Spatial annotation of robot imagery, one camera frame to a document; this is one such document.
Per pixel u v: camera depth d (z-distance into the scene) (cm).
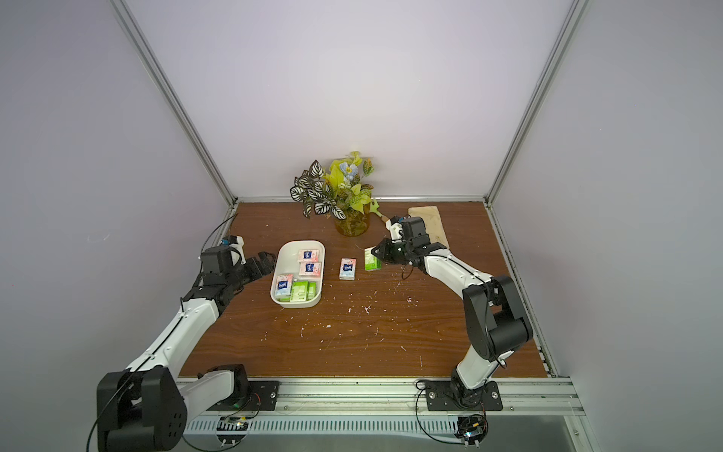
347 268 96
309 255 99
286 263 98
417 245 71
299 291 87
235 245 77
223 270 65
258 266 76
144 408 44
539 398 74
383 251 79
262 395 73
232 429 72
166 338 47
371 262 87
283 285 89
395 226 83
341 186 95
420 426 69
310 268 95
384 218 113
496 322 45
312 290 90
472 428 70
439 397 72
